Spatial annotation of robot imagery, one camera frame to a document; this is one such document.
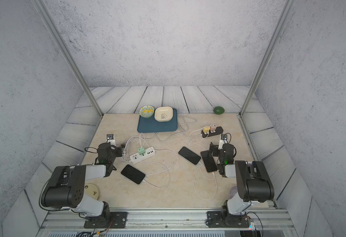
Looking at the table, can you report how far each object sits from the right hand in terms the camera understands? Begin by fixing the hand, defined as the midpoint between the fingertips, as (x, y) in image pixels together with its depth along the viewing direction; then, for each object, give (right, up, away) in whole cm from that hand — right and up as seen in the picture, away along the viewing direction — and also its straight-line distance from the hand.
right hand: (220, 142), depth 94 cm
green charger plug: (-49, -5, -3) cm, 49 cm away
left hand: (-64, -1, 0) cm, 64 cm away
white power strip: (-53, -10, -1) cm, 54 cm away
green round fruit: (+6, +22, +25) cm, 34 cm away
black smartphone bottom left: (-53, -19, -5) cm, 57 cm away
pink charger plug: (-3, +9, +8) cm, 12 cm away
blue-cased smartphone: (-19, -9, +3) cm, 21 cm away
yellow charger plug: (-7, +8, +8) cm, 13 cm away
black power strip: (+3, +7, +13) cm, 15 cm away
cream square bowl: (-38, +19, +24) cm, 49 cm away
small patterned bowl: (-51, +22, +25) cm, 61 cm away
